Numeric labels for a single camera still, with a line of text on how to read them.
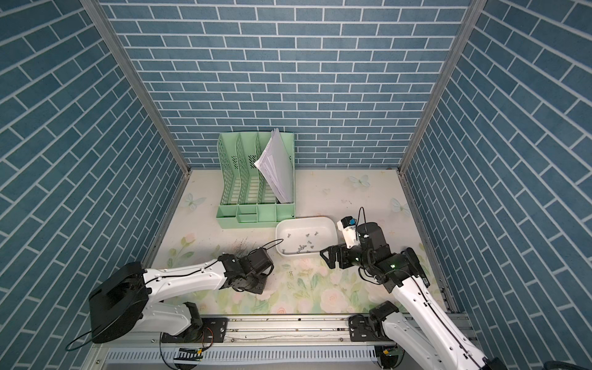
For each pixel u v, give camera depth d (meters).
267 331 0.75
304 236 0.96
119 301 0.42
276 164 0.91
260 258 0.66
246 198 1.08
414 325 0.58
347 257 0.65
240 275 0.61
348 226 0.67
